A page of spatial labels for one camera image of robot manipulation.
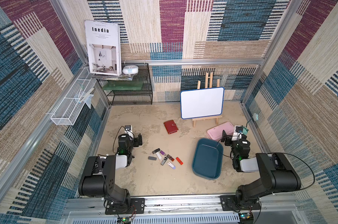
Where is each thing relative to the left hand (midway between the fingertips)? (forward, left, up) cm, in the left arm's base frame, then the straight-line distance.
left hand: (132, 133), depth 94 cm
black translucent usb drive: (-9, -15, -7) cm, 19 cm away
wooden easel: (+22, -49, +25) cm, 59 cm away
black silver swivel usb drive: (-16, -21, -7) cm, 27 cm away
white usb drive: (-13, -18, -7) cm, 23 cm away
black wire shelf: (+39, +1, +4) cm, 39 cm away
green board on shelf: (+24, +6, +21) cm, 33 cm away
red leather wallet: (+9, -26, -5) cm, 28 cm away
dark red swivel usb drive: (-14, -25, -6) cm, 30 cm away
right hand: (-1, -65, +4) cm, 65 cm away
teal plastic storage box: (-16, -48, -6) cm, 51 cm away
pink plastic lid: (+3, -58, -6) cm, 58 cm away
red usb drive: (-16, -31, -7) cm, 35 cm away
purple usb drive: (-11, -20, -6) cm, 24 cm away
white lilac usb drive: (-19, -26, -7) cm, 33 cm away
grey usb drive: (-14, -13, -7) cm, 21 cm away
